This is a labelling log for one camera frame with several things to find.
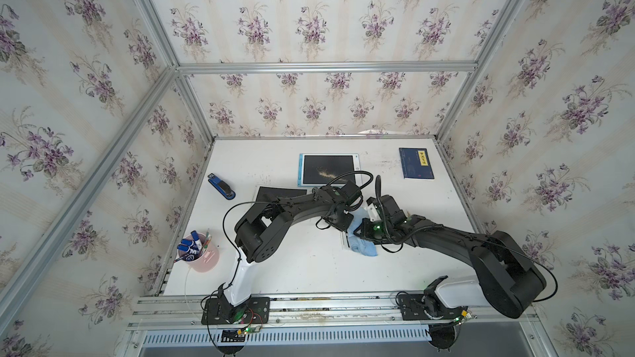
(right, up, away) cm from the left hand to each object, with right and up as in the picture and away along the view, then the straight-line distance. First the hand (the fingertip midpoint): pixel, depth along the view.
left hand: (342, 226), depth 92 cm
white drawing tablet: (-29, +11, +12) cm, 33 cm away
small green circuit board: (-28, -24, -23) cm, 43 cm away
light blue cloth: (+4, -3, -11) cm, 12 cm away
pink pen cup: (-46, -4, -16) cm, 49 cm away
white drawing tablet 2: (0, -4, -4) cm, 6 cm away
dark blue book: (+36, +23, +19) cm, 47 cm away
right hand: (+5, -1, -5) cm, 8 cm away
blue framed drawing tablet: (-9, +20, +16) cm, 27 cm away
